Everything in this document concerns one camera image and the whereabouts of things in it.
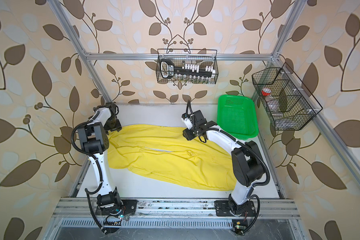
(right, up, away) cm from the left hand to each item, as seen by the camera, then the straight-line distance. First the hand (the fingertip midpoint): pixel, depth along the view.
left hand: (113, 129), depth 102 cm
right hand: (+51, -1, -11) cm, 52 cm away
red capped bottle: (+94, +22, -21) cm, 99 cm away
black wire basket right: (+102, +16, -27) cm, 107 cm away
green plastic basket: (+90, +10, +13) cm, 91 cm away
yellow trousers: (+37, -16, -10) cm, 41 cm away
